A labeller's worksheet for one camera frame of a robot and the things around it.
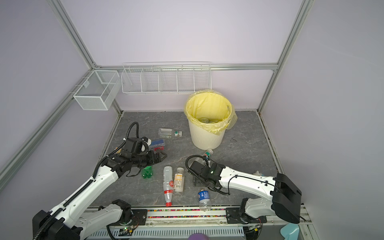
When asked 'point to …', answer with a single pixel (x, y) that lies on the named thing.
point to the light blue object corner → (290, 231)
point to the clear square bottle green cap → (209, 152)
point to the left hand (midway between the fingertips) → (160, 160)
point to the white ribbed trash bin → (203, 139)
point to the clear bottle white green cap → (205, 120)
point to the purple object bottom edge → (198, 236)
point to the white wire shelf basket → (165, 77)
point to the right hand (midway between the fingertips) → (201, 181)
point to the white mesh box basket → (98, 90)
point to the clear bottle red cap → (168, 184)
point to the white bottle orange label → (179, 182)
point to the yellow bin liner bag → (210, 110)
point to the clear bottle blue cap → (204, 199)
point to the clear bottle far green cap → (167, 133)
